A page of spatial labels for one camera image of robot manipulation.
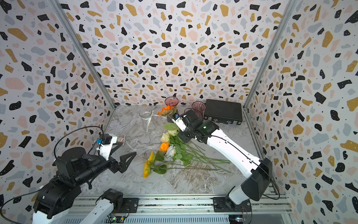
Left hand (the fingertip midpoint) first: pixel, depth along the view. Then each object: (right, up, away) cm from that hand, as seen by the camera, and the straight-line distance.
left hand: (128, 148), depth 59 cm
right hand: (+22, +5, +17) cm, 28 cm away
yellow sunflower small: (+3, -12, +27) cm, 30 cm away
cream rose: (+17, +4, +39) cm, 43 cm away
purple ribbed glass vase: (+33, +20, +38) cm, 54 cm away
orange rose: (+10, -6, +33) cm, 35 cm away
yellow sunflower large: (+8, -18, +25) cm, 32 cm away
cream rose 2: (+15, +3, +36) cm, 39 cm away
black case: (+57, +18, +63) cm, 87 cm away
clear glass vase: (-5, +16, +41) cm, 44 cm away
